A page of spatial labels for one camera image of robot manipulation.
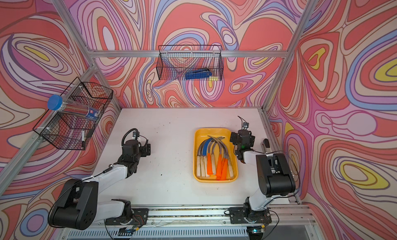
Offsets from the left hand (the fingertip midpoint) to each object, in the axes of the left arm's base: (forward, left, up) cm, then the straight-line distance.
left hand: (141, 143), depth 91 cm
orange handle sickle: (-7, -49, -6) cm, 50 cm away
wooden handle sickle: (-7, -37, -6) cm, 38 cm away
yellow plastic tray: (-5, -44, -7) cm, 45 cm away
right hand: (+6, -62, -2) cm, 62 cm away
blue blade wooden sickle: (-6, -38, -6) cm, 39 cm away
